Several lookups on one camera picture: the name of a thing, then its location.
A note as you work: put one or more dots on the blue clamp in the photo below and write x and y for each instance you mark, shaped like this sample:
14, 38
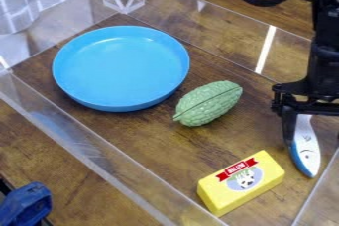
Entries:
26, 205

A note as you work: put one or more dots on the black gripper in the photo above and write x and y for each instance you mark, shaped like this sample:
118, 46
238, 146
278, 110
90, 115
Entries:
296, 98

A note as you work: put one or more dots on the white and blue toy fish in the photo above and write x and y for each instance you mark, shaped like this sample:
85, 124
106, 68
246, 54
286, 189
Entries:
305, 147

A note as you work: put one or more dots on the clear acrylic enclosure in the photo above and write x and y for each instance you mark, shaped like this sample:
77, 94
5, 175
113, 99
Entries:
125, 169

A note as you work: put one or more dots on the green bitter gourd toy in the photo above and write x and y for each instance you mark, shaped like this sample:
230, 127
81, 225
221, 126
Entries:
209, 102

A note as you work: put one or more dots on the yellow butter block toy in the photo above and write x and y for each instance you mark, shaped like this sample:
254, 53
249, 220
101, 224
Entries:
233, 186

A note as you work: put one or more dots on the blue round plastic tray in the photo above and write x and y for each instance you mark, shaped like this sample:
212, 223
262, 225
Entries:
121, 68

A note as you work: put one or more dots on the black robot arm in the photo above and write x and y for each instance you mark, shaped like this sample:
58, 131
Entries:
324, 63

